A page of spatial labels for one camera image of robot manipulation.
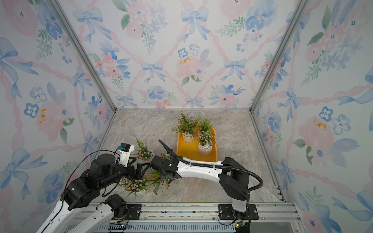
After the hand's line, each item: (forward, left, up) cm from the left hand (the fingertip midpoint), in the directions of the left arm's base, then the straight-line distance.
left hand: (143, 161), depth 67 cm
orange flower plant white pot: (+21, -30, -8) cm, 38 cm away
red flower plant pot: (+27, -20, -9) cm, 35 cm away
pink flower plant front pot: (-8, +6, -9) cm, 13 cm away
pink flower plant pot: (+8, +4, -8) cm, 12 cm away
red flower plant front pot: (-4, -4, -9) cm, 11 cm away
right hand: (+3, -5, -18) cm, 19 cm away
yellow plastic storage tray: (+18, -22, -22) cm, 36 cm away
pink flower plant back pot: (+16, -30, -16) cm, 38 cm away
